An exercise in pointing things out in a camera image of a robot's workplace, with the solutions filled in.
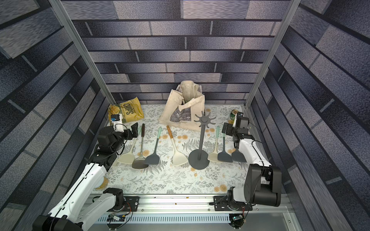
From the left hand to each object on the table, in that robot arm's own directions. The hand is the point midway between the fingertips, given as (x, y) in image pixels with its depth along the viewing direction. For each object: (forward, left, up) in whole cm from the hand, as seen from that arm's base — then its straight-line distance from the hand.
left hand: (129, 122), depth 77 cm
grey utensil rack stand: (-10, -39, -25) cm, 47 cm away
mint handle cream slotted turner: (-9, -49, -23) cm, 54 cm away
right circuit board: (-39, -60, -29) cm, 77 cm away
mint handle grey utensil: (-8, -65, -24) cm, 69 cm away
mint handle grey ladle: (-11, -11, -24) cm, 28 cm away
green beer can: (+20, -65, -14) cm, 69 cm away
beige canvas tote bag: (+12, -29, +2) cm, 32 cm away
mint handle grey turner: (-8, -56, -24) cm, 61 cm away
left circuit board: (-41, +4, -27) cm, 49 cm away
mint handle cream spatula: (-11, +4, -23) cm, 26 cm away
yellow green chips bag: (+25, +11, -18) cm, 33 cm away
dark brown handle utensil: (-14, -3, -23) cm, 27 cm away
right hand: (+7, -61, -11) cm, 62 cm away
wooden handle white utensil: (-10, -27, -24) cm, 37 cm away
